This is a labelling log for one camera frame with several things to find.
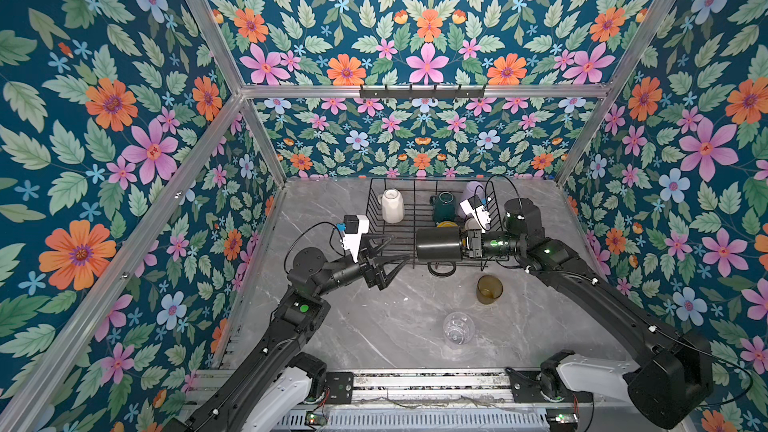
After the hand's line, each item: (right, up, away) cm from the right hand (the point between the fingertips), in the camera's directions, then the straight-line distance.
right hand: (444, 244), depth 69 cm
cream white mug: (-14, +10, +29) cm, 33 cm away
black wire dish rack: (-4, +7, +40) cm, 41 cm away
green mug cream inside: (+3, +9, +27) cm, 28 cm away
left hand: (-10, 0, -8) cm, 13 cm away
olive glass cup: (+16, -16, +20) cm, 30 cm away
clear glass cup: (+6, -25, +14) cm, 30 cm away
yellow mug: (+4, +3, +22) cm, 22 cm away
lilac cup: (+15, +15, +35) cm, 41 cm away
